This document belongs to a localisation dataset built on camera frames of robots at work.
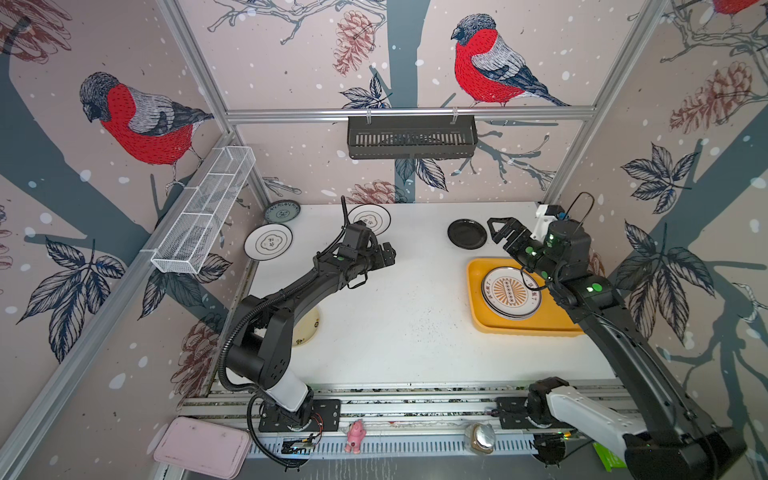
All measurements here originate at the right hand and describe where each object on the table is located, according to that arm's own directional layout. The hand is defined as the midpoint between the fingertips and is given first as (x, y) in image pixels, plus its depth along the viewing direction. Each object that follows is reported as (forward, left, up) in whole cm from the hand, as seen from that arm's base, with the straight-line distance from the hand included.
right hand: (493, 230), depth 71 cm
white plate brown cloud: (+34, +34, -31) cm, 57 cm away
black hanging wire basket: (+46, +20, -3) cm, 50 cm away
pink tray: (-44, +67, -28) cm, 85 cm away
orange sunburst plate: (0, -12, -30) cm, 32 cm away
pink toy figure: (-39, +32, -29) cm, 59 cm away
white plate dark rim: (+19, +74, -29) cm, 82 cm away
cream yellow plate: (-13, +51, -30) cm, 61 cm away
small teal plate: (+37, +74, -30) cm, 88 cm away
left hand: (+5, +28, -17) cm, 33 cm away
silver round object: (-39, +4, -23) cm, 46 cm away
